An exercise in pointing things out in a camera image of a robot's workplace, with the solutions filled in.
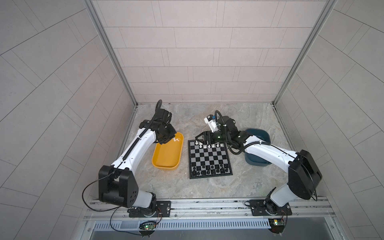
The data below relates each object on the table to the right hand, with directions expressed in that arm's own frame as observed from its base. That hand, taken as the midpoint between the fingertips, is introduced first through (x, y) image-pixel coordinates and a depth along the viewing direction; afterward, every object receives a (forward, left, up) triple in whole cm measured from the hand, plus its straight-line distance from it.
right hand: (198, 138), depth 77 cm
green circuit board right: (-37, -34, -19) cm, 54 cm away
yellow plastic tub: (+1, +19, -19) cm, 27 cm away
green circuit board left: (-34, +24, -14) cm, 44 cm away
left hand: (+6, +11, -2) cm, 12 cm away
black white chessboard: (-6, -5, -15) cm, 17 cm away
